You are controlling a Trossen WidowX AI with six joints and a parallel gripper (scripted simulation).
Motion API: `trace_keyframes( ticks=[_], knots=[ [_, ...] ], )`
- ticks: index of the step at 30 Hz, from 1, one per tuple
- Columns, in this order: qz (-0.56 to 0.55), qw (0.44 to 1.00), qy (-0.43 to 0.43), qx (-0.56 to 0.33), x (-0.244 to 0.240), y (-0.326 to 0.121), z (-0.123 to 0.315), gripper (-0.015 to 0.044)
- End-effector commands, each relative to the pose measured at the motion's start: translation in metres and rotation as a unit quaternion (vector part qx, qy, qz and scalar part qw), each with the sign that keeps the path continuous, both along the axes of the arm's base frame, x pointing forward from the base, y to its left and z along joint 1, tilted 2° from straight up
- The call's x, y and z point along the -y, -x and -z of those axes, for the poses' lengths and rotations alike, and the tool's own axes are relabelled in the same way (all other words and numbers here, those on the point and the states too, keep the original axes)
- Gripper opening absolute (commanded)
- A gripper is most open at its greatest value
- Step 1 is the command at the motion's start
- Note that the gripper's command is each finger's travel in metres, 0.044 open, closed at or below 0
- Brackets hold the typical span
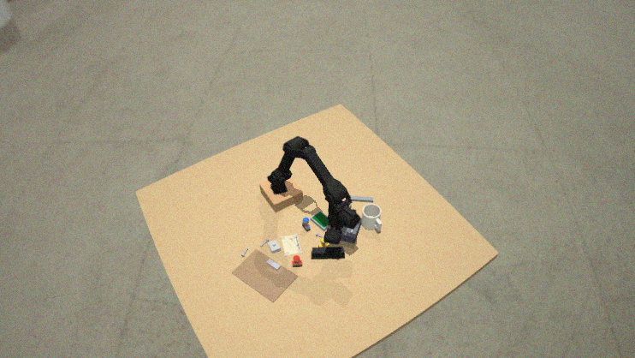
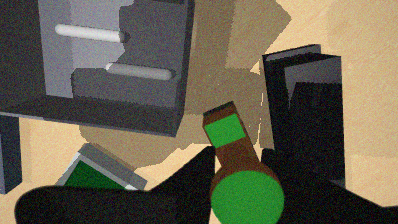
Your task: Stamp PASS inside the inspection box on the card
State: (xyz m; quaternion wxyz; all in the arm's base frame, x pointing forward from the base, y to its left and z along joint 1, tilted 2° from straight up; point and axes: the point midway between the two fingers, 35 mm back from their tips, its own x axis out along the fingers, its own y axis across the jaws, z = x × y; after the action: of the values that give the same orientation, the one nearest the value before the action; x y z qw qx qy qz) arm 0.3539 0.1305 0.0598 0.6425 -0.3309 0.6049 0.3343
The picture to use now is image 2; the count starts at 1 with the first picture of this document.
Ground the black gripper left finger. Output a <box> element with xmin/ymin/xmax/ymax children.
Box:
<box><xmin>14</xmin><ymin>146</ymin><xmax>216</xmax><ymax>224</ymax></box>

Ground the blue stamp ink pad tin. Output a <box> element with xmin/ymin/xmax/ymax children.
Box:
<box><xmin>0</xmin><ymin>115</ymin><xmax>22</xmax><ymax>195</ymax></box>

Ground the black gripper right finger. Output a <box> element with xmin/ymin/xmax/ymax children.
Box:
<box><xmin>261</xmin><ymin>148</ymin><xmax>398</xmax><ymax>224</ymax></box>

